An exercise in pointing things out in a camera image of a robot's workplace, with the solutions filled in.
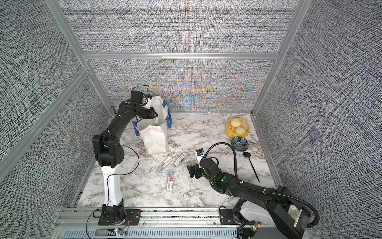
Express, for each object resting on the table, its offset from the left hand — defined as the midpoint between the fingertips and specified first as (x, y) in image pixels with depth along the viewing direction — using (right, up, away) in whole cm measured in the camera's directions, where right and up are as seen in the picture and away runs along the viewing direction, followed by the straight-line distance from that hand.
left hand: (158, 112), depth 96 cm
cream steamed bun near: (+55, -12, +5) cm, 56 cm away
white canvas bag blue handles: (-1, -12, -10) cm, 16 cm away
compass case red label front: (+9, -39, -12) cm, 42 cm away
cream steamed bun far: (+52, -6, +8) cm, 53 cm away
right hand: (+22, -28, -13) cm, 38 cm away
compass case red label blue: (+3, -34, -6) cm, 35 cm away
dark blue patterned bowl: (+54, -21, +3) cm, 58 cm away
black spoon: (+58, -27, -1) cm, 64 cm away
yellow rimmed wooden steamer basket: (+48, -12, +7) cm, 50 cm away
